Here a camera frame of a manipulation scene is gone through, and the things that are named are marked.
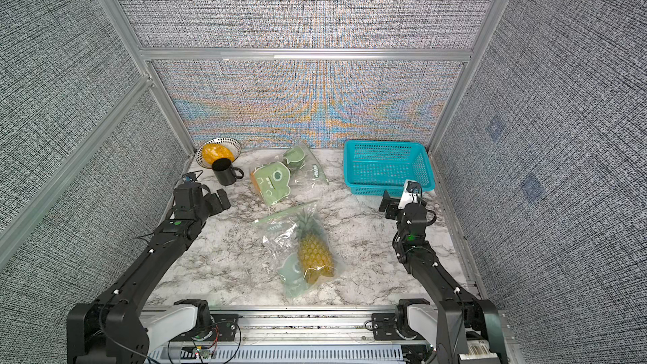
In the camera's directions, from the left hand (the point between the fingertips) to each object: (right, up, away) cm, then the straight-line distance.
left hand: (217, 193), depth 84 cm
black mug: (-4, +7, +19) cm, 21 cm away
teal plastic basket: (+58, +10, +29) cm, 66 cm away
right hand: (+61, +2, -1) cm, 61 cm away
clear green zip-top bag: (+22, -16, +1) cm, 27 cm away
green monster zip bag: (+24, +6, +24) cm, 35 cm away
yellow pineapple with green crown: (+33, -17, -6) cm, 38 cm away
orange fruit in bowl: (-13, +16, +26) cm, 33 cm away
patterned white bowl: (-7, +20, +35) cm, 41 cm away
